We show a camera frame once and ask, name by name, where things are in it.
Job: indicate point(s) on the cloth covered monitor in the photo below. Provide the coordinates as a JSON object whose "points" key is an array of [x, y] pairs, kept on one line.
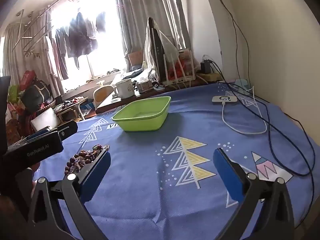
{"points": [[155, 47]]}

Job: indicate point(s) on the green plastic basin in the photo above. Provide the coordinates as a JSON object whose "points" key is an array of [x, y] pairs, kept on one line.
{"points": [[143, 115]]}

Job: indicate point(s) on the grey curtain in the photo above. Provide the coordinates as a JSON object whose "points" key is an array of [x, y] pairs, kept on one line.
{"points": [[168, 14]]}

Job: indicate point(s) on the cardboard box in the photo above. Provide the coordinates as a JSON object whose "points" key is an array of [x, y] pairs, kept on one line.
{"points": [[136, 58]]}

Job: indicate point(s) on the hanging dark clothes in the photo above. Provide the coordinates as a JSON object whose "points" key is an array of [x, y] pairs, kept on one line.
{"points": [[77, 40]]}

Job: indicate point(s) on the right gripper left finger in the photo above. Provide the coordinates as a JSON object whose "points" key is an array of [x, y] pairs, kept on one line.
{"points": [[46, 220]]}

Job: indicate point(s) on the white power bank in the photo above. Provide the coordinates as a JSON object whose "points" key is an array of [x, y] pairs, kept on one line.
{"points": [[224, 99]]}

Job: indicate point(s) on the red bag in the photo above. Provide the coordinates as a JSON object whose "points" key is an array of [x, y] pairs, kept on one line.
{"points": [[27, 79]]}

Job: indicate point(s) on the white enamel mug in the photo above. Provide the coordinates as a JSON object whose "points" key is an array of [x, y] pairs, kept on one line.
{"points": [[124, 89]]}

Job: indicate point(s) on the white wire rack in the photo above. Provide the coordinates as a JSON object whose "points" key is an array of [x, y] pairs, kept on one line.
{"points": [[179, 69]]}

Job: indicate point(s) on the blue patterned tablecloth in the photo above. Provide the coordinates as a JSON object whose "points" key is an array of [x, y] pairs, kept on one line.
{"points": [[163, 184]]}

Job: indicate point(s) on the dark wooden desk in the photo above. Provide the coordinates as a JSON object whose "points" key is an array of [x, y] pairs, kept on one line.
{"points": [[112, 101]]}

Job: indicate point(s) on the black duffel bag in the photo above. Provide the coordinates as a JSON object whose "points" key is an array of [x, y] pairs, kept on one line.
{"points": [[35, 95]]}

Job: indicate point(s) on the white yellow chair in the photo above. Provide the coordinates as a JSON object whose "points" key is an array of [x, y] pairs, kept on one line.
{"points": [[101, 93]]}

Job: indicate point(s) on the black power adapter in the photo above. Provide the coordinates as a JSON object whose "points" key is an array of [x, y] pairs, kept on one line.
{"points": [[205, 67]]}

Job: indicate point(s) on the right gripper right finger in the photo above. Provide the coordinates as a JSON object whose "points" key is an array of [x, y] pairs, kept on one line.
{"points": [[275, 220]]}

